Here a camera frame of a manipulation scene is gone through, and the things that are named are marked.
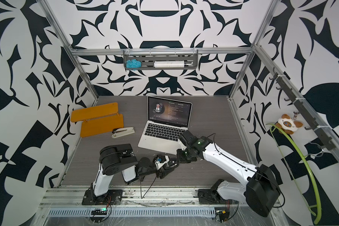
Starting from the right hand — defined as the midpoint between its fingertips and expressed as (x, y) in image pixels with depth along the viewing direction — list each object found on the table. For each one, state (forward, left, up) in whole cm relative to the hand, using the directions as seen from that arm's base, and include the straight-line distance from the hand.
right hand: (176, 158), depth 79 cm
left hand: (+2, +4, -8) cm, 9 cm away
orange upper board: (+32, +44, +4) cm, 55 cm away
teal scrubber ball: (+51, +26, +26) cm, 63 cm away
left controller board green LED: (-23, +40, -10) cm, 47 cm away
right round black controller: (-25, -23, -10) cm, 35 cm away
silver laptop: (+29, +5, -3) cm, 29 cm away
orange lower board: (+27, +52, -6) cm, 59 cm away
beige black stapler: (+21, +36, -6) cm, 42 cm away
